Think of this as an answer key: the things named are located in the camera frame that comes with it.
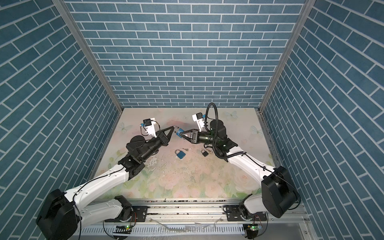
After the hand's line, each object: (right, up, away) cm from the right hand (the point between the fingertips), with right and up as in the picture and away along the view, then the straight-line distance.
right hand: (179, 133), depth 71 cm
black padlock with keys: (+14, -15, +25) cm, 32 cm away
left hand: (-1, +1, 0) cm, 2 cm away
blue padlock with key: (0, +1, +1) cm, 2 cm away
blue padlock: (-2, -16, +25) cm, 29 cm away
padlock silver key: (+1, -13, +27) cm, 30 cm away
